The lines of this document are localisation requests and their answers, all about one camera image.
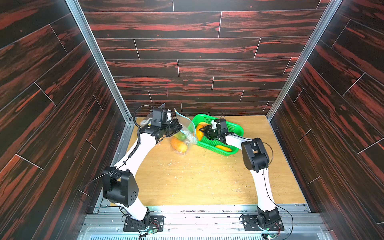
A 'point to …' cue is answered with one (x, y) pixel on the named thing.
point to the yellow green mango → (180, 136)
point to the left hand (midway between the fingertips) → (184, 125)
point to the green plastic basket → (237, 130)
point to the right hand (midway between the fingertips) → (202, 129)
